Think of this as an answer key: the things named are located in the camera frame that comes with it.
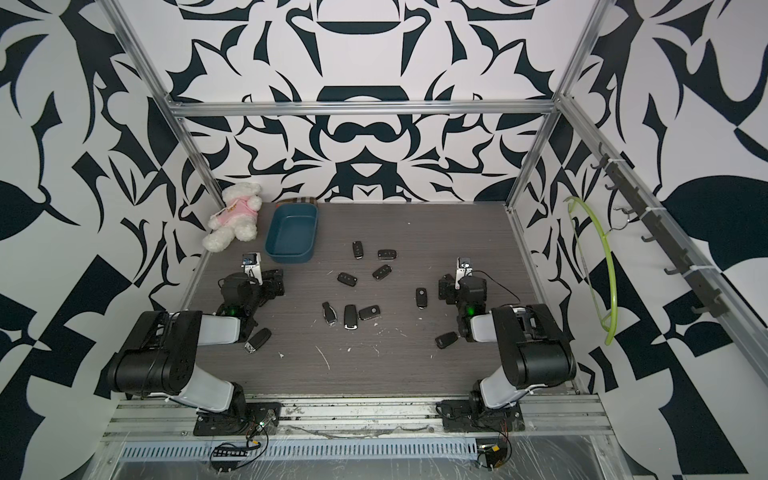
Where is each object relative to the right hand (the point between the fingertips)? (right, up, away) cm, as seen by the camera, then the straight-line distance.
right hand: (461, 273), depth 96 cm
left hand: (-62, +2, -2) cm, 62 cm away
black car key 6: (-34, -12, -6) cm, 37 cm away
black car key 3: (-25, 0, +4) cm, 25 cm away
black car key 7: (-29, -11, -4) cm, 31 cm away
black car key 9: (-6, -18, -8) cm, 21 cm away
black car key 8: (-60, -18, -11) cm, 63 cm away
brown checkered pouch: (-57, +25, +20) cm, 66 cm away
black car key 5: (-13, -8, -1) cm, 15 cm away
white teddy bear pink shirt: (-75, +18, +9) cm, 78 cm away
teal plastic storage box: (-60, +13, +19) cm, 64 cm away
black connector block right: (+1, -40, -24) cm, 46 cm away
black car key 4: (-36, -2, +3) cm, 37 cm away
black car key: (-33, +7, +9) cm, 35 cm away
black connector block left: (-60, -40, -26) cm, 77 cm away
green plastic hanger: (+24, -7, -32) cm, 41 cm away
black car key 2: (-23, +5, +9) cm, 26 cm away
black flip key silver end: (-41, -12, -5) cm, 43 cm away
